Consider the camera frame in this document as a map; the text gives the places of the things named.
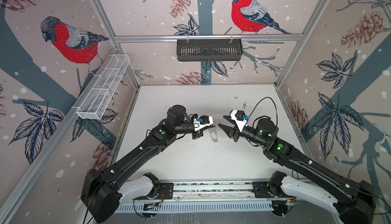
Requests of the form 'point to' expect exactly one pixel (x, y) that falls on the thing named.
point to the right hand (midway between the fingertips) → (220, 121)
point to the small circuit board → (152, 206)
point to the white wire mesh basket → (103, 86)
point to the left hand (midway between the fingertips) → (212, 124)
